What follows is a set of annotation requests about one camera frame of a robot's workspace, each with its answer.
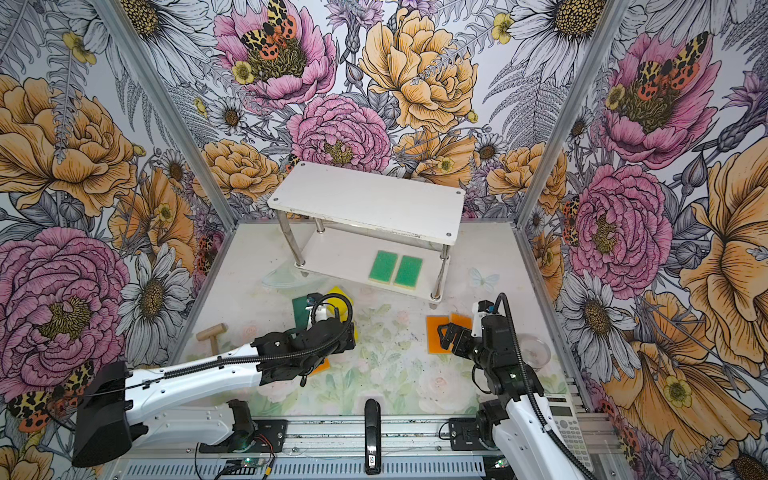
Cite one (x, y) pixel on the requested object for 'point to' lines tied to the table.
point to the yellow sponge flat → (339, 303)
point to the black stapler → (372, 437)
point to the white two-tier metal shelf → (336, 220)
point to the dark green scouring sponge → (301, 314)
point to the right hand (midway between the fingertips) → (451, 342)
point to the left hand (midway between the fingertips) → (336, 334)
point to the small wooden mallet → (212, 334)
